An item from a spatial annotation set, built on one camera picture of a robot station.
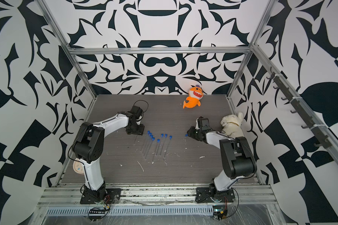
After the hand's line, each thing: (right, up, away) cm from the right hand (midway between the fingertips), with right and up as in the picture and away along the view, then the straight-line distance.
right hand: (189, 130), depth 96 cm
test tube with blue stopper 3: (-25, -5, 0) cm, 26 cm away
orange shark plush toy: (+7, +26, +15) cm, 31 cm away
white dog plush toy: (+27, +4, -4) cm, 28 cm away
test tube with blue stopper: (-28, -3, 0) cm, 28 cm away
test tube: (-36, -6, -2) cm, 37 cm away
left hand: (-35, 0, +1) cm, 35 cm away
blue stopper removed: (-2, -3, 0) cm, 4 cm away
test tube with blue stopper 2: (-26, -3, 0) cm, 27 cm away
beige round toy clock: (-66, -19, -15) cm, 70 cm away
